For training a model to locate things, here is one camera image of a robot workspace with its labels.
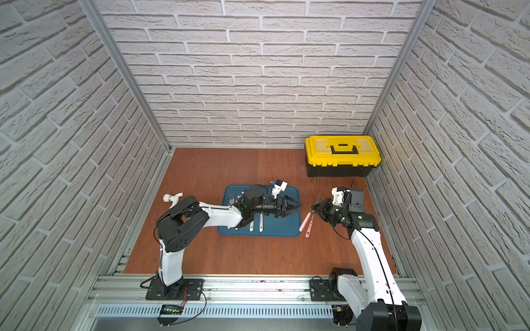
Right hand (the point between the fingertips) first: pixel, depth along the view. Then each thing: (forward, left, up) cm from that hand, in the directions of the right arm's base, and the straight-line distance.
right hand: (315, 206), depth 79 cm
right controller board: (-34, -5, -15) cm, 38 cm away
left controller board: (-30, +56, -18) cm, 66 cm away
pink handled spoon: (-6, +5, 0) cm, 8 cm away
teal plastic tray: (-2, +25, +7) cm, 26 cm away
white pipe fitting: (+15, +64, -13) cm, 67 cm away
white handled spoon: (+2, +29, +6) cm, 30 cm away
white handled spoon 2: (+1, +22, -14) cm, 26 cm away
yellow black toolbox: (+25, -14, +1) cm, 29 cm away
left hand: (+3, +7, +2) cm, 8 cm away
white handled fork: (+13, +36, -14) cm, 41 cm away
